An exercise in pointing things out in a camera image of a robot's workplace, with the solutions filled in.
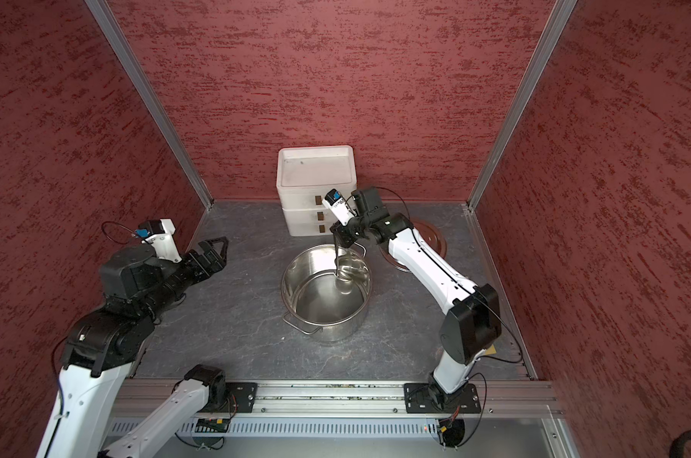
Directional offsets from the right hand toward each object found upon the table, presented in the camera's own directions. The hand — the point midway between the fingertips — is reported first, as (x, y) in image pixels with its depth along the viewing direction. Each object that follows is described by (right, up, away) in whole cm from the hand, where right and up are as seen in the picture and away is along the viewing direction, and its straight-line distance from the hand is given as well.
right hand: (335, 231), depth 81 cm
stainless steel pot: (-4, -20, +12) cm, 24 cm away
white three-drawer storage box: (-12, +20, +17) cm, 29 cm away
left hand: (-26, -5, -18) cm, 32 cm away
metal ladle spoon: (+4, -13, +14) cm, 19 cm away
